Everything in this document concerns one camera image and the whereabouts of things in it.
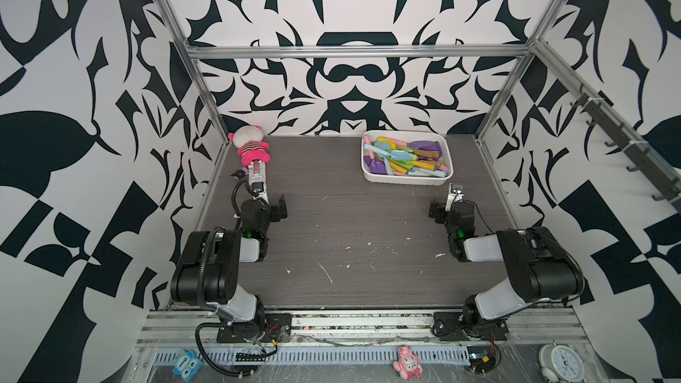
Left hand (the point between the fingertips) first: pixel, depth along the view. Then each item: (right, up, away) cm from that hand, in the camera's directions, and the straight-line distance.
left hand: (264, 193), depth 94 cm
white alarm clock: (+81, -39, -27) cm, 94 cm away
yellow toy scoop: (+45, +21, +21) cm, 54 cm away
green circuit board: (+64, -41, -23) cm, 79 cm away
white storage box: (+69, +21, +18) cm, 74 cm away
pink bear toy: (+43, -39, -28) cm, 65 cm away
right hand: (+64, -1, +1) cm, 64 cm away
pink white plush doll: (-11, +20, +15) cm, 27 cm away
